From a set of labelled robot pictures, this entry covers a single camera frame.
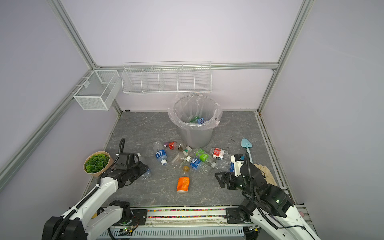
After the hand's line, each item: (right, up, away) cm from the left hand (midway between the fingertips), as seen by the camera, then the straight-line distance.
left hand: (146, 169), depth 86 cm
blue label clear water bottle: (+2, -1, -4) cm, 5 cm away
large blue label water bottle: (+32, +28, +12) cm, 44 cm away
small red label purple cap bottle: (+15, +13, +12) cm, 22 cm away
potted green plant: (-25, +5, -5) cm, 26 cm away
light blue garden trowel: (+62, +13, +13) cm, 65 cm away
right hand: (+41, +2, -17) cm, 45 cm away
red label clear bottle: (+43, +8, +6) cm, 44 cm away
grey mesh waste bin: (+29, +17, +8) cm, 35 cm away
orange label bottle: (+22, -7, -6) cm, 24 cm away
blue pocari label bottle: (+29, +3, +1) cm, 30 cm away
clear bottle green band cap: (+17, +3, +8) cm, 19 cm away
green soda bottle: (+28, +29, +15) cm, 43 cm away
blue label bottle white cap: (+7, +9, +5) cm, 12 cm away
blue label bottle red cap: (+45, +2, +3) cm, 46 cm away
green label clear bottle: (+34, +6, +4) cm, 35 cm away
